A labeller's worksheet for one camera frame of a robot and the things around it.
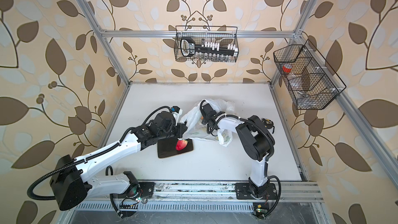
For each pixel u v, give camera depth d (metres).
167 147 0.85
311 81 0.74
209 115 0.76
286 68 0.88
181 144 0.86
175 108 0.72
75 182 0.39
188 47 0.85
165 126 0.61
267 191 0.69
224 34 0.91
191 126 0.79
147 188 0.74
